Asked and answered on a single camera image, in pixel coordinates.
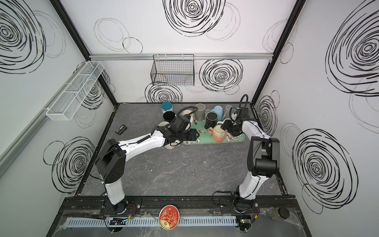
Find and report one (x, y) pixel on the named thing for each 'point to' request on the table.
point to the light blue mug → (218, 110)
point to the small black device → (121, 129)
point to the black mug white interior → (211, 118)
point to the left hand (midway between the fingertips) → (199, 135)
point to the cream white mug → (172, 145)
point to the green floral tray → (206, 138)
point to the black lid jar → (278, 214)
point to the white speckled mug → (220, 123)
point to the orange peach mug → (218, 133)
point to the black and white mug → (169, 116)
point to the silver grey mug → (226, 108)
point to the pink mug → (163, 123)
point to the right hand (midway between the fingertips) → (223, 127)
